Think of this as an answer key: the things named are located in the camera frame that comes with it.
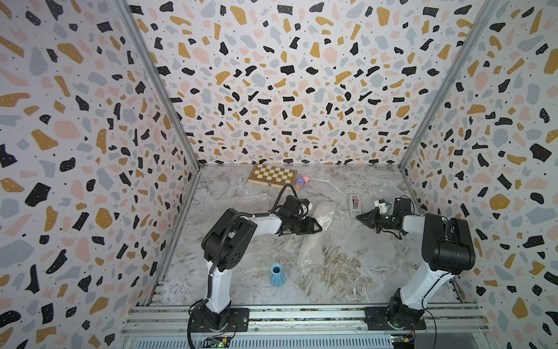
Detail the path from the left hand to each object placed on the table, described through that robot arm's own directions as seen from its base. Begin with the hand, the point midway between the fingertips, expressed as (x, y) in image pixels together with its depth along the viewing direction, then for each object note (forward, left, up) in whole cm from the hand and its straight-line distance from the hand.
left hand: (320, 229), depth 92 cm
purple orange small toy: (+27, +8, -1) cm, 28 cm away
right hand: (+5, -18, +1) cm, 19 cm away
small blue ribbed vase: (-21, +17, +5) cm, 28 cm away
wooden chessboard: (+32, +22, -1) cm, 39 cm away
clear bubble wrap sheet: (-11, +5, 0) cm, 12 cm away
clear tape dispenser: (+13, -18, -1) cm, 22 cm away
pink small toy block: (+30, +4, -2) cm, 31 cm away
